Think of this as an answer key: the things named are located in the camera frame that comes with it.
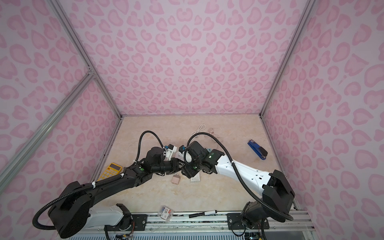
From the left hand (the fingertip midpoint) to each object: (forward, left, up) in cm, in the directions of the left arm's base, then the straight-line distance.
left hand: (189, 167), depth 75 cm
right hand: (+1, +2, -1) cm, 3 cm away
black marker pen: (-18, -7, -14) cm, 24 cm away
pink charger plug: (0, +9, -14) cm, 17 cm away
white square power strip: (+3, +4, +7) cm, 9 cm away
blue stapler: (+17, -45, -14) cm, 50 cm away
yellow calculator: (+6, +48, -14) cm, 50 cm away
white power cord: (+38, -7, -14) cm, 41 cm away
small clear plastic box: (-18, +13, -14) cm, 26 cm away
